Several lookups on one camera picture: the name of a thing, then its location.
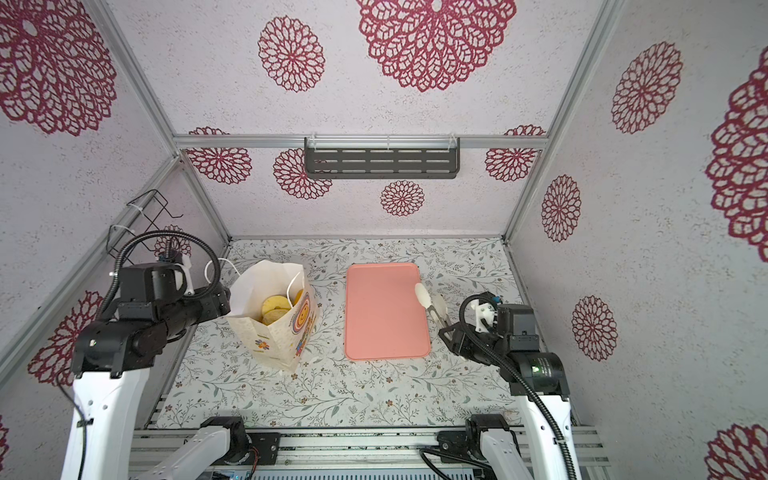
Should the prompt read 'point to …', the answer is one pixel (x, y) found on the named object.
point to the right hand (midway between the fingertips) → (446, 331)
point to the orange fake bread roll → (298, 297)
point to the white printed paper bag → (283, 343)
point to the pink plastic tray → (384, 317)
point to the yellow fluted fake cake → (274, 301)
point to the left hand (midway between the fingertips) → (213, 303)
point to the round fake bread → (273, 315)
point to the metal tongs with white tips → (435, 306)
